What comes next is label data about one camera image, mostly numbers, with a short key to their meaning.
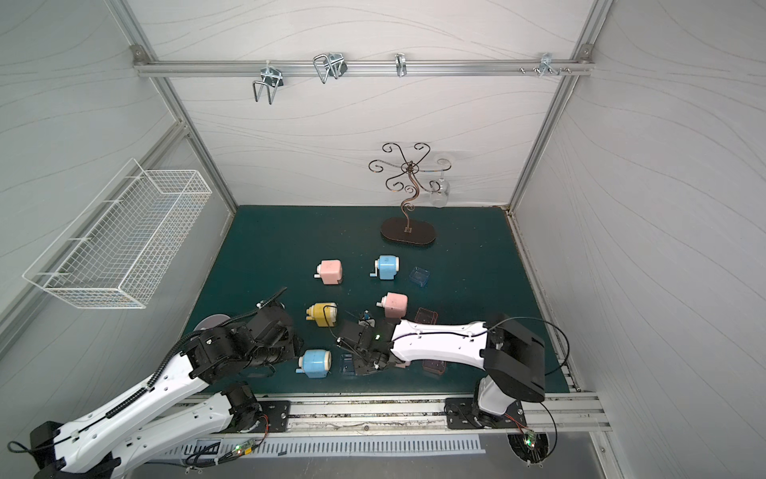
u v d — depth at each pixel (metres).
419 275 1.02
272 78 0.78
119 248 0.69
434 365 0.82
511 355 0.43
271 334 0.56
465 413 0.74
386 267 0.95
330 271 0.94
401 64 0.78
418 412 0.76
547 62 0.76
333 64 0.77
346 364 0.82
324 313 0.84
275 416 0.74
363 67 0.78
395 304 0.86
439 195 1.00
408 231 1.11
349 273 0.99
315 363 0.75
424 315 0.90
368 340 0.59
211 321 0.84
